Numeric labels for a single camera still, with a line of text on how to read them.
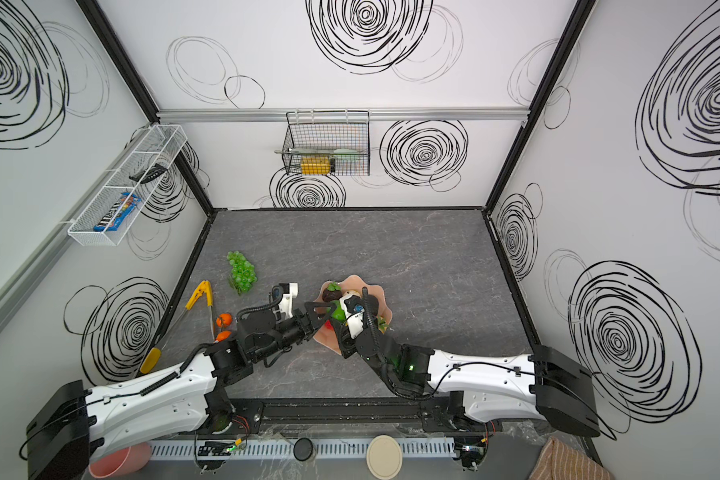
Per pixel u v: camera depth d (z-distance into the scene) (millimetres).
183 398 513
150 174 787
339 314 708
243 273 970
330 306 715
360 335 633
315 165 878
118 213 670
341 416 753
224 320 881
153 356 822
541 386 423
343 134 962
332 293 867
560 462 667
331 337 863
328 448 642
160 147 868
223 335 845
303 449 614
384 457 633
